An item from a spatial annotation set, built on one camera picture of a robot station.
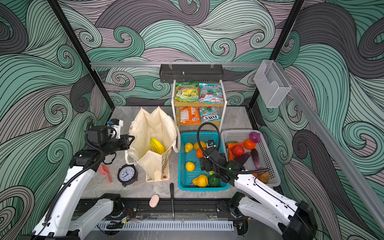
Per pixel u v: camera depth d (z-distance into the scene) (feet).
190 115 3.02
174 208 2.42
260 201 1.50
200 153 2.86
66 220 1.30
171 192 2.55
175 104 2.49
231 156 2.90
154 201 2.45
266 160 2.72
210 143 2.25
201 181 2.50
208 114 2.99
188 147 3.03
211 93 2.53
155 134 3.34
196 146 3.04
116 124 2.11
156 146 2.89
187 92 2.53
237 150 2.88
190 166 2.74
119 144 2.06
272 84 2.61
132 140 2.37
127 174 2.73
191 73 3.12
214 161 1.84
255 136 2.88
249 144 2.98
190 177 2.78
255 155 2.90
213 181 2.55
